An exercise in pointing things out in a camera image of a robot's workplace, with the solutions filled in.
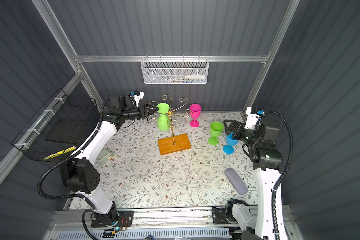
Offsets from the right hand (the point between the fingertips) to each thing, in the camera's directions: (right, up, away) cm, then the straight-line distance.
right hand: (233, 124), depth 66 cm
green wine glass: (-1, -2, +31) cm, 31 cm away
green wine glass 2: (-33, +2, +18) cm, 38 cm away
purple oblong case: (+7, -31, +17) cm, 36 cm away
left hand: (-36, +8, +12) cm, 39 cm away
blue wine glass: (+8, -16, +32) cm, 36 cm away
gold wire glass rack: (-28, -12, +33) cm, 45 cm away
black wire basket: (-82, 0, +8) cm, 82 cm away
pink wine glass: (-13, +11, +45) cm, 48 cm away
